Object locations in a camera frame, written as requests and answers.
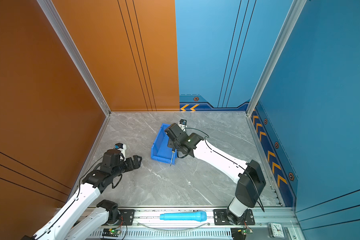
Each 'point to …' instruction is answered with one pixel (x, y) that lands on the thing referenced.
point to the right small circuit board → (245, 231)
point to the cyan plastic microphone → (200, 216)
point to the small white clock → (277, 230)
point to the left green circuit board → (109, 232)
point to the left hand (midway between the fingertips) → (135, 158)
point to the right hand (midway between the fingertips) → (171, 141)
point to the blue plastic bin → (160, 151)
